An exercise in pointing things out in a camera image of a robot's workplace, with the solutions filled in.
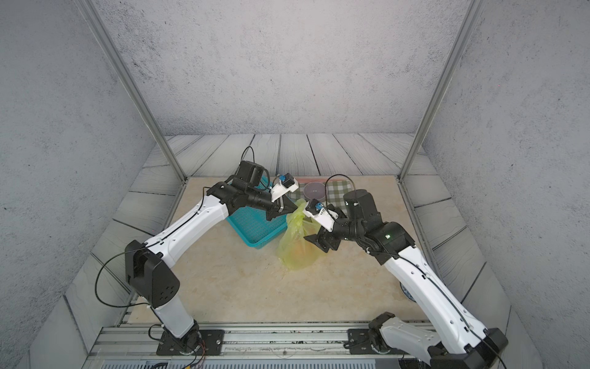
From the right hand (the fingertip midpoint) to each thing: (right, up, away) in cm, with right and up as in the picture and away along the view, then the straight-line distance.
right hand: (315, 224), depth 68 cm
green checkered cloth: (+13, +11, +47) cm, 50 cm away
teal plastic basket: (-27, -3, +37) cm, 46 cm away
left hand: (-5, +4, +7) cm, 9 cm away
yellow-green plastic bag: (-5, -2, +4) cm, 7 cm away
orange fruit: (-5, -11, +10) cm, 16 cm away
